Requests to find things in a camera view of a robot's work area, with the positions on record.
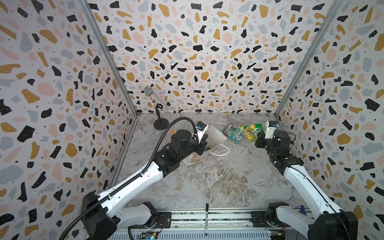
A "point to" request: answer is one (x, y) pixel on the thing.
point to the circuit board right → (277, 234)
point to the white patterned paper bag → (215, 137)
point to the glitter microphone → (149, 91)
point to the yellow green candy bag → (251, 131)
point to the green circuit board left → (150, 236)
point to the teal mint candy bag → (233, 131)
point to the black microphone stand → (160, 123)
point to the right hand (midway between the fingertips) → (257, 130)
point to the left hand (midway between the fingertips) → (208, 133)
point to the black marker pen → (206, 219)
